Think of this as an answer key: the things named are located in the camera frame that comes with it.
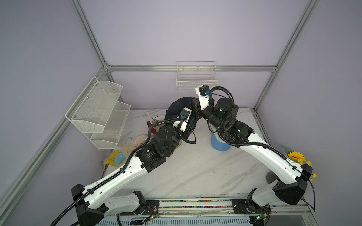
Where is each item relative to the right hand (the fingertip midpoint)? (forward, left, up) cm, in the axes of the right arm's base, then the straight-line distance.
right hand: (191, 100), depth 63 cm
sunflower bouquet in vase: (-18, -52, -22) cm, 59 cm away
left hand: (-5, +3, -6) cm, 8 cm away
